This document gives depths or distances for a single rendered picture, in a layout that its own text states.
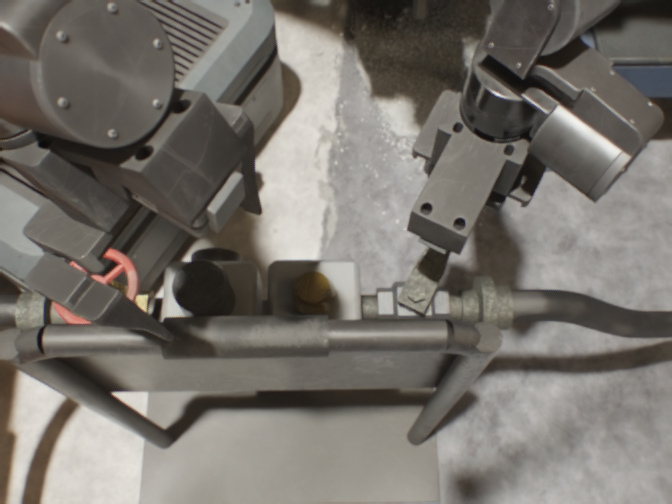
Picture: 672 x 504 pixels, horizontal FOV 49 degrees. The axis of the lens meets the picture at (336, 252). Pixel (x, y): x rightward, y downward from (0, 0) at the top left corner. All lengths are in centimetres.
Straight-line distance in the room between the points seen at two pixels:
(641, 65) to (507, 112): 62
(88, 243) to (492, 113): 28
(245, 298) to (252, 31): 51
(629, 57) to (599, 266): 33
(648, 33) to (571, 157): 65
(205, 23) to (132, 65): 78
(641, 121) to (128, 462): 86
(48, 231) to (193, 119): 13
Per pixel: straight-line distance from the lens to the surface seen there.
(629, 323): 78
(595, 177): 50
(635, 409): 118
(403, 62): 134
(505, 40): 48
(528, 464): 112
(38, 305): 70
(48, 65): 28
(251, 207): 47
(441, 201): 51
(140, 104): 30
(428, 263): 66
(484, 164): 53
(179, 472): 110
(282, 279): 66
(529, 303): 68
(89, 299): 40
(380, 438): 108
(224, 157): 32
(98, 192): 36
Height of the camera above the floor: 108
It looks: 68 degrees down
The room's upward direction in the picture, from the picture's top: straight up
